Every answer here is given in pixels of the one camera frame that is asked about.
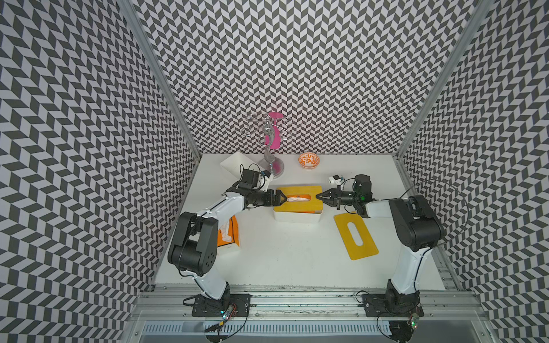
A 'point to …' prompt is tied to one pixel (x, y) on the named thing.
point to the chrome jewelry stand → (267, 127)
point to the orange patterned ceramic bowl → (309, 160)
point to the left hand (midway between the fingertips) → (278, 200)
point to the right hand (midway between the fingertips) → (317, 199)
